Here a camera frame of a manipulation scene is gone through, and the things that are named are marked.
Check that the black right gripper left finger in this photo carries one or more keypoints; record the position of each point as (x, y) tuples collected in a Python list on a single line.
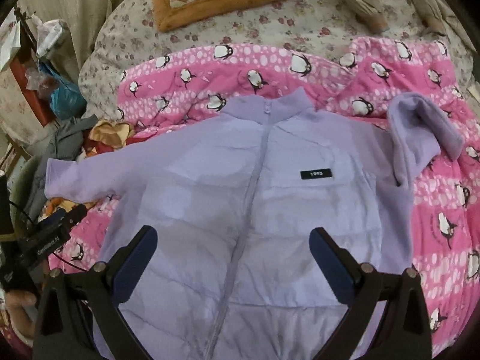
[(74, 305)]

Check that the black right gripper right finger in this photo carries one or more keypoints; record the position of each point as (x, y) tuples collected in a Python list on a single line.
[(403, 331)]

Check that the lavender zip-up jacket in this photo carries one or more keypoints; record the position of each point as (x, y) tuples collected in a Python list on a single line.
[(233, 199)]

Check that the grey clothing pile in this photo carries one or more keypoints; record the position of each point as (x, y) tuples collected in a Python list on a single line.
[(28, 191)]

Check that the person's left hand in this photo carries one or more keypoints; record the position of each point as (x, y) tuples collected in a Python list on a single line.
[(16, 303)]

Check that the yellow red cartoon cloth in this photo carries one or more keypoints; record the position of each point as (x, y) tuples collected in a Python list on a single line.
[(104, 137)]

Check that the blue plastic bag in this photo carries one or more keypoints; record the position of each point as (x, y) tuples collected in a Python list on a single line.
[(65, 100)]

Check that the white plastic bag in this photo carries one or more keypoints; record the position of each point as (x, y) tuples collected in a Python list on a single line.
[(51, 35)]

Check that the floral bed sheet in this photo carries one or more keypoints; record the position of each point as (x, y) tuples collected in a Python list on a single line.
[(129, 37)]

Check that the beige curtain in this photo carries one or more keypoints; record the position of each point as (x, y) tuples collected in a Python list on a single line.
[(84, 19)]

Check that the pink penguin print quilt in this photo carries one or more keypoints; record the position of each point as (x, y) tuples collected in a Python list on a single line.
[(189, 86)]

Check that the beige garment on bed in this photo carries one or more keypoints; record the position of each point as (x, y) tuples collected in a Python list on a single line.
[(436, 15)]

